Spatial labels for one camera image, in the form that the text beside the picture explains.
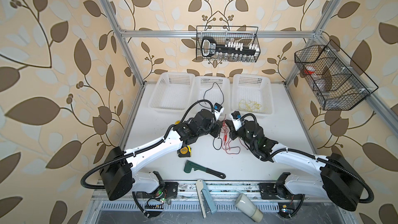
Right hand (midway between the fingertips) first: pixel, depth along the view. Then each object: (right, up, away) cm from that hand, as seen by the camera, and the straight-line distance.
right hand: (227, 122), depth 81 cm
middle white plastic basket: (-4, +19, +31) cm, 36 cm away
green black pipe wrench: (-20, -23, +1) cm, 31 cm away
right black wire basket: (+51, +21, -8) cm, 56 cm away
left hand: (-3, +1, -6) cm, 7 cm away
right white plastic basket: (+23, +16, +34) cm, 44 cm away
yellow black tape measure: (-23, -17, +3) cm, 29 cm away
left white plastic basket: (-36, +17, +36) cm, 53 cm away
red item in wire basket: (+44, +27, +1) cm, 51 cm away
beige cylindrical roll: (+5, -35, -13) cm, 38 cm away
